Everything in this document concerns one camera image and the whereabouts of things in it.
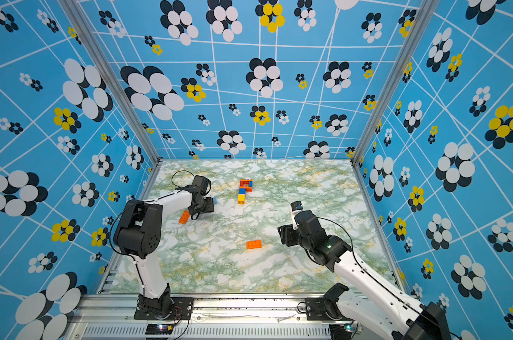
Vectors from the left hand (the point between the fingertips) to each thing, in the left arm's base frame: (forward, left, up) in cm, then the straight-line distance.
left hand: (209, 206), depth 101 cm
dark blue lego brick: (+8, -15, +2) cm, 17 cm away
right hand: (-17, -36, +13) cm, 42 cm away
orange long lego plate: (-19, -22, 0) cm, 29 cm away
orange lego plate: (+13, -17, +2) cm, 21 cm away
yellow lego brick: (+4, -16, +1) cm, 16 cm away
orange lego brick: (-6, +10, +1) cm, 12 cm away
